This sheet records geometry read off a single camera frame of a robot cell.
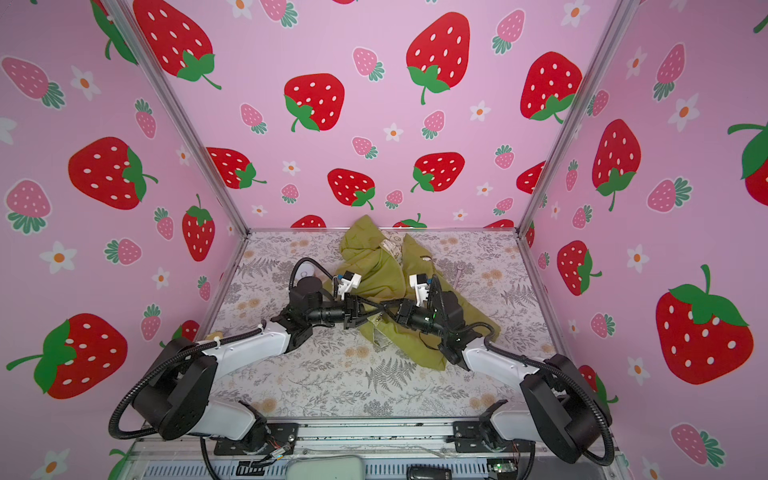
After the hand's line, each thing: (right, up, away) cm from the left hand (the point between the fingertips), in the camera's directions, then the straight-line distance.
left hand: (381, 312), depth 74 cm
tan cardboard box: (-41, -5, -3) cm, 41 cm away
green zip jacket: (+4, -7, +4) cm, 9 cm away
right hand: (-1, +1, +2) cm, 2 cm away
